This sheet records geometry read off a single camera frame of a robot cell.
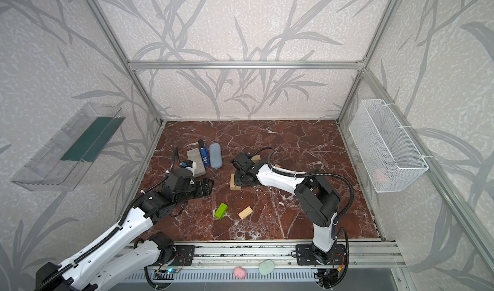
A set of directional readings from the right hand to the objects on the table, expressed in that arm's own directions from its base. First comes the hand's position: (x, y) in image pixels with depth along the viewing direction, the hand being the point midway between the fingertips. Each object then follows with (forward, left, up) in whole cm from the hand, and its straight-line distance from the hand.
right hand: (239, 174), depth 90 cm
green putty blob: (-36, -12, -3) cm, 39 cm away
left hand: (-7, +11, +9) cm, 16 cm away
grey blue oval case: (+13, +14, -3) cm, 19 cm away
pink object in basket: (-9, -57, +15) cm, 59 cm away
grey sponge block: (+13, +25, -3) cm, 28 cm away
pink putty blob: (-38, -3, -2) cm, 38 cm away
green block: (-16, +7, -4) cm, 17 cm away
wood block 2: (-16, -3, -5) cm, 18 cm away
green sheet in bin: (-4, +46, +31) cm, 56 cm away
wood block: (-5, +3, -3) cm, 6 cm away
